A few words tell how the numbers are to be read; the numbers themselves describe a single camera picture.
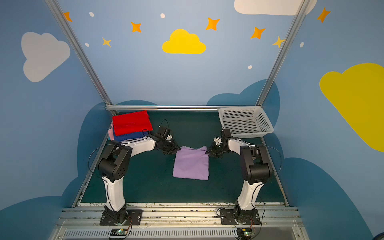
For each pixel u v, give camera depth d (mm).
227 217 743
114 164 522
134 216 750
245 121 1276
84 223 736
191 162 908
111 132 1042
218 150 861
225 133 833
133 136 1024
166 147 858
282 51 856
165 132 820
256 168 509
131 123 1072
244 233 709
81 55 853
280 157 491
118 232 705
